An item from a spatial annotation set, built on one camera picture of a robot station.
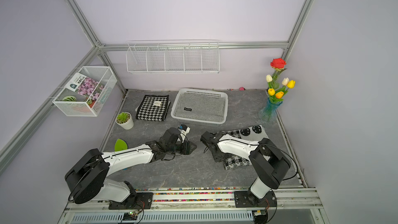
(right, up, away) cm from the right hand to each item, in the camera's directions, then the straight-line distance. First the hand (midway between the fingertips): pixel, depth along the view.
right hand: (223, 154), depth 87 cm
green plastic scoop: (-62, +4, +5) cm, 63 cm away
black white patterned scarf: (+19, +11, +5) cm, 23 cm away
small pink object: (+19, +41, +36) cm, 58 cm away
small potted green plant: (-60, +19, +6) cm, 63 cm away
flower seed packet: (-69, +38, -13) cm, 80 cm away
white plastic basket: (-15, +38, +21) cm, 46 cm away
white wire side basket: (-73, +30, -16) cm, 80 cm away
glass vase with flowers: (+31, +39, 0) cm, 49 cm away
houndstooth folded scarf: (-47, +26, +18) cm, 56 cm away
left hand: (-17, +5, -4) cm, 18 cm away
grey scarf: (-14, +27, +14) cm, 33 cm away
